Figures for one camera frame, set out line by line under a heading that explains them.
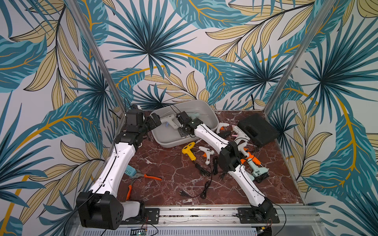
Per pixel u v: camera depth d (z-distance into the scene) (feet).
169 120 3.58
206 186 2.74
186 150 3.12
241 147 3.20
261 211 2.10
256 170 2.88
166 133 3.31
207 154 3.11
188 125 2.45
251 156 3.09
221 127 3.57
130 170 2.81
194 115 3.69
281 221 2.40
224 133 3.37
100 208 1.24
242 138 3.32
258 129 3.36
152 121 2.27
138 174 2.83
